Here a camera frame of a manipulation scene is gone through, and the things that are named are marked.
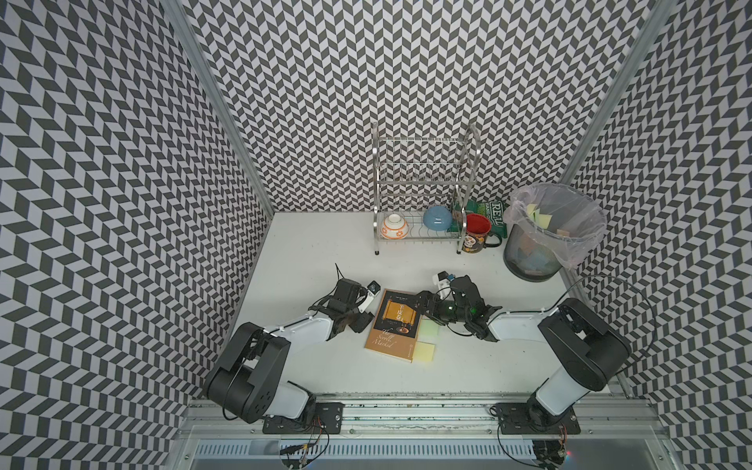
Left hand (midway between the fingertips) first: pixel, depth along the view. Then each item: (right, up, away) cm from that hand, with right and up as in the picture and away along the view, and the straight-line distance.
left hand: (358, 309), depth 92 cm
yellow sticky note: (+20, -10, -10) cm, 24 cm away
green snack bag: (+52, +34, +23) cm, 66 cm away
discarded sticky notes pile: (+61, +29, +4) cm, 68 cm away
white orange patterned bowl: (+12, +27, +10) cm, 31 cm away
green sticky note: (+22, -5, -6) cm, 23 cm away
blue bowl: (+28, +30, +16) cm, 44 cm away
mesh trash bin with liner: (+65, +27, +7) cm, 71 cm away
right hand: (+17, +1, -6) cm, 18 cm away
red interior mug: (+40, +24, +8) cm, 47 cm away
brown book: (+12, -4, -4) cm, 13 cm away
